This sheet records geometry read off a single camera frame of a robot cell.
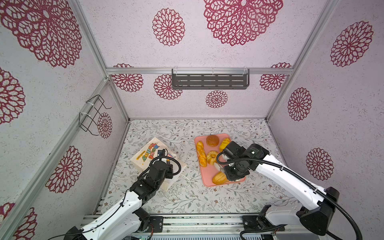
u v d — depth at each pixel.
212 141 1.03
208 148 1.02
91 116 0.75
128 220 0.60
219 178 0.85
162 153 0.67
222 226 0.74
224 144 1.04
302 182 0.42
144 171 0.60
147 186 0.58
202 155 0.97
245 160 0.49
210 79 0.95
